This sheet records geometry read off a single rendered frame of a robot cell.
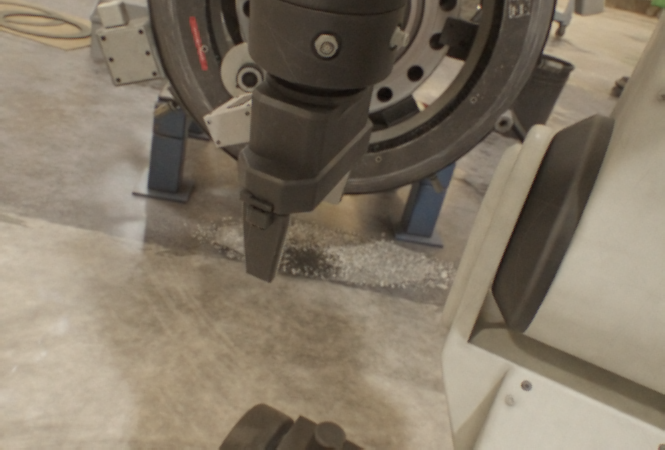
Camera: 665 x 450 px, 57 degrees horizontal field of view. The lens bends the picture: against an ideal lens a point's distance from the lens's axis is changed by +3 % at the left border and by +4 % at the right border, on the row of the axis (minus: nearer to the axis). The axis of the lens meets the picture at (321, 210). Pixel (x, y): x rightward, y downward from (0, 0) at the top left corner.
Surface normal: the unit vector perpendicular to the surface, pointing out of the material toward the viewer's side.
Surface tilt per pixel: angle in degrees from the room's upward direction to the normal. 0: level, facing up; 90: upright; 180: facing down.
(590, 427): 60
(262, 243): 101
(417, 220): 90
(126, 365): 0
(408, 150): 90
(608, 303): 94
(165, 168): 90
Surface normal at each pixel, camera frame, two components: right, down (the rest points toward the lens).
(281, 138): -0.44, 0.49
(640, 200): -0.39, 0.29
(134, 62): 0.04, 0.45
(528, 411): -0.25, -0.15
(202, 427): 0.22, -0.87
